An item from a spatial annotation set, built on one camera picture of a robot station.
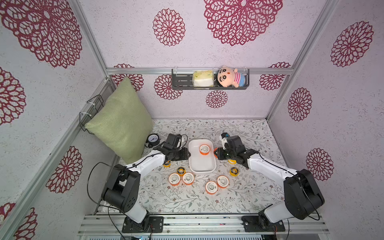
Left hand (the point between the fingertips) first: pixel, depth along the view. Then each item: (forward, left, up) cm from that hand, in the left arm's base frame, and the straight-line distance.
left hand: (187, 155), depth 89 cm
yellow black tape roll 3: (-7, -29, -9) cm, 31 cm away
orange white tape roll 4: (-13, -21, -8) cm, 26 cm away
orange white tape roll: (+9, -11, -8) cm, 16 cm away
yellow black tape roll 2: (-6, +4, -8) cm, 11 cm away
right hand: (+2, -16, +2) cm, 16 cm away
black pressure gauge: (+16, +25, -7) cm, 31 cm away
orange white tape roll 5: (-1, -16, +2) cm, 16 cm away
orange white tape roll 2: (-12, +8, -8) cm, 16 cm away
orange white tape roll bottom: (-17, -14, -8) cm, 23 cm away
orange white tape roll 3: (-12, 0, -8) cm, 14 cm away
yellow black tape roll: (-2, +13, -8) cm, 15 cm away
